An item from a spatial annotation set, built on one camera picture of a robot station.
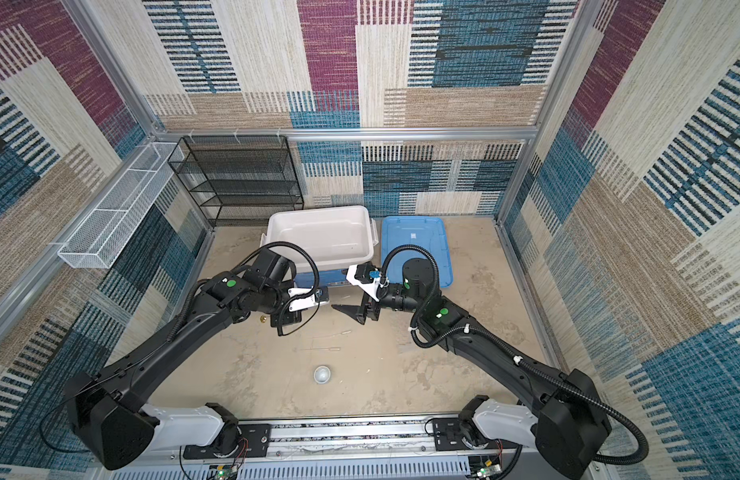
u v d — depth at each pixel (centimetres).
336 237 113
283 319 64
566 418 39
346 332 91
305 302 66
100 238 72
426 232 116
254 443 73
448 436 73
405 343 86
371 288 60
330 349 88
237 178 108
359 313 60
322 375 83
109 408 38
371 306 61
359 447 73
